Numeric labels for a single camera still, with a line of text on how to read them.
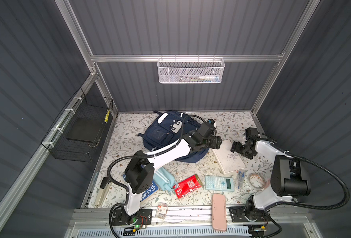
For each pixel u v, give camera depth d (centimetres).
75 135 73
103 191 79
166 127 105
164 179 83
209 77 89
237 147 85
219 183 83
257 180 84
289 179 46
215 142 72
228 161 92
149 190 80
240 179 85
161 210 74
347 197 38
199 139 63
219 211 75
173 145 55
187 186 84
